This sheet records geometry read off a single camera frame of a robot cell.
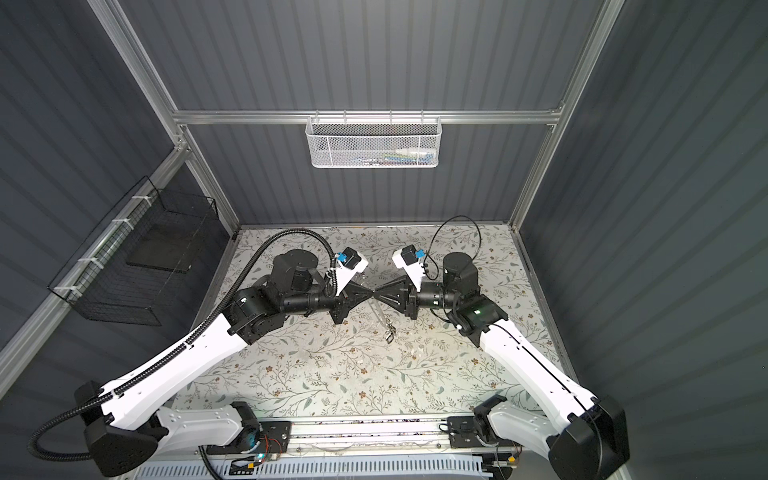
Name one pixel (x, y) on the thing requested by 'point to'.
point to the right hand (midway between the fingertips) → (380, 297)
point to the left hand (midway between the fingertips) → (372, 292)
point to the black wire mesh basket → (133, 265)
